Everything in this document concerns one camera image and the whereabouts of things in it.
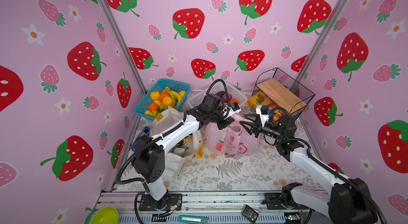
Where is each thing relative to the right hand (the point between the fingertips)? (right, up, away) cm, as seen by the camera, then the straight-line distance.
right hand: (242, 119), depth 74 cm
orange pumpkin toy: (+1, +10, +34) cm, 35 cm away
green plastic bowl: (-61, -42, -5) cm, 75 cm away
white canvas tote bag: (-28, -17, +14) cm, 35 cm away
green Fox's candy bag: (-32, -19, +12) cm, 39 cm away
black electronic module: (+2, -42, -5) cm, 42 cm away
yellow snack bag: (+18, +11, +33) cm, 39 cm away
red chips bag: (+26, +2, +21) cm, 34 cm away
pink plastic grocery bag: (-3, -12, +5) cm, 13 cm away
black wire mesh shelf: (+31, +17, +27) cm, 44 cm away
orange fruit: (-48, +14, +34) cm, 61 cm away
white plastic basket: (+3, +15, +36) cm, 40 cm away
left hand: (-3, 0, +6) cm, 7 cm away
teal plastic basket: (-59, +8, +29) cm, 66 cm away
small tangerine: (-54, +6, +30) cm, 62 cm away
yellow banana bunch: (-38, +13, +37) cm, 54 cm away
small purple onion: (-5, +12, +40) cm, 42 cm away
